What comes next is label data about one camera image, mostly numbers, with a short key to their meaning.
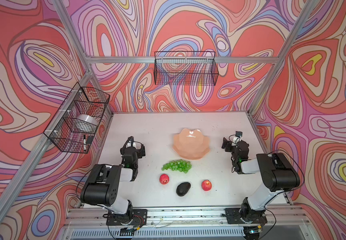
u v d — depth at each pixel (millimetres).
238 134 820
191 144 1019
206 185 801
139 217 728
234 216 723
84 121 691
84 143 719
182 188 818
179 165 868
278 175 472
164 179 820
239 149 735
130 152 734
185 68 965
